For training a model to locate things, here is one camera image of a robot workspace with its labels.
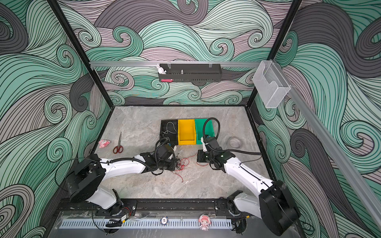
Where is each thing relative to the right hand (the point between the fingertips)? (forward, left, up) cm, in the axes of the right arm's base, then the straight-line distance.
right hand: (197, 154), depth 84 cm
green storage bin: (+23, -9, -6) cm, 25 cm away
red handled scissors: (+7, +51, -7) cm, 52 cm away
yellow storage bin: (+20, +7, -5) cm, 22 cm away
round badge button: (-31, +17, -6) cm, 36 cm away
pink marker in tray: (+38, +19, +24) cm, 49 cm away
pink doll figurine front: (-32, -2, -4) cm, 32 cm away
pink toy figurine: (+9, +61, -4) cm, 62 cm away
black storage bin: (+22, +20, -6) cm, 30 cm away
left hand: (-4, +11, -4) cm, 13 cm away
